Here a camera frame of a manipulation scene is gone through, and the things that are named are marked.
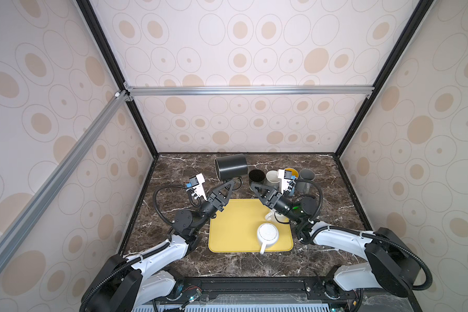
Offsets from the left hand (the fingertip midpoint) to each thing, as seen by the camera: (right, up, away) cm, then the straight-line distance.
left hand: (238, 185), depth 62 cm
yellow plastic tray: (-1, -22, +29) cm, 37 cm away
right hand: (+5, -2, +4) cm, 6 cm away
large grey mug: (+33, -2, +36) cm, 48 cm away
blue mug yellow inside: (+28, +4, +35) cm, 45 cm away
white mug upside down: (+12, -22, +17) cm, 30 cm away
